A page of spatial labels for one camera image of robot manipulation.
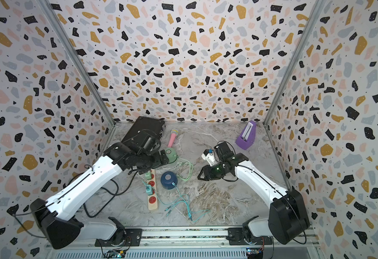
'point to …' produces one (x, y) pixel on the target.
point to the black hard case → (144, 125)
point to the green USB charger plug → (148, 175)
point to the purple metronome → (247, 137)
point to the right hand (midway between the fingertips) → (202, 177)
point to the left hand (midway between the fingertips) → (164, 162)
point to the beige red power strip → (153, 199)
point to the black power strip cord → (14, 215)
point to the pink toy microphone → (174, 132)
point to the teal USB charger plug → (149, 189)
